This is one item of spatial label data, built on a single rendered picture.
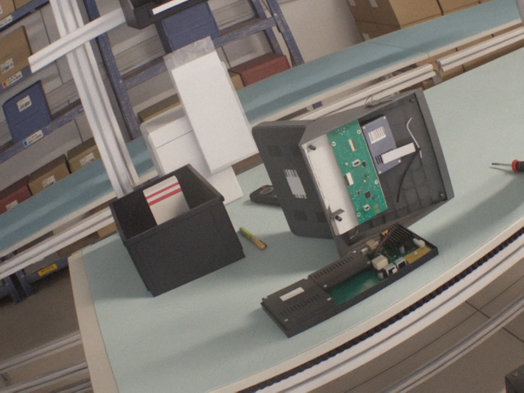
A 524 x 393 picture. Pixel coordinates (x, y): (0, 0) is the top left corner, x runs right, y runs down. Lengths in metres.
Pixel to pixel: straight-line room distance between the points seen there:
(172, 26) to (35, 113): 1.07
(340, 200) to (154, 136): 0.54
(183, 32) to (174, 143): 3.18
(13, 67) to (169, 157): 3.18
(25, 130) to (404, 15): 2.56
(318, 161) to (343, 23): 4.42
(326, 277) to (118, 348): 0.38
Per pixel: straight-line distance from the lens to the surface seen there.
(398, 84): 2.73
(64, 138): 5.25
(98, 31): 1.71
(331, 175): 1.22
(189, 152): 1.67
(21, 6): 4.71
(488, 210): 1.23
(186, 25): 4.81
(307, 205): 1.35
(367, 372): 2.71
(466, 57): 2.88
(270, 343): 1.10
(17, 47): 4.74
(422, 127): 1.28
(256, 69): 4.94
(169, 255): 1.40
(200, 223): 1.39
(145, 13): 1.49
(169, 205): 1.62
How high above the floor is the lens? 1.53
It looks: 18 degrees down
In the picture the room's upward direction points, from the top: 22 degrees counter-clockwise
